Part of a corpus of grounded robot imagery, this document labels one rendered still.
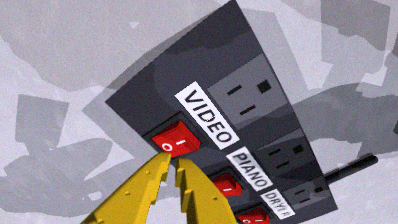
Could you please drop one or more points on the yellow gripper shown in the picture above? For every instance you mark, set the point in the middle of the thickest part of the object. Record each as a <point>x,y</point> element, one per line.
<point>200,199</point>

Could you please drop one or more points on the black power strip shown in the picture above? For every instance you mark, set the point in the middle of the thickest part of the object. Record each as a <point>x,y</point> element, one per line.
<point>214,98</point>

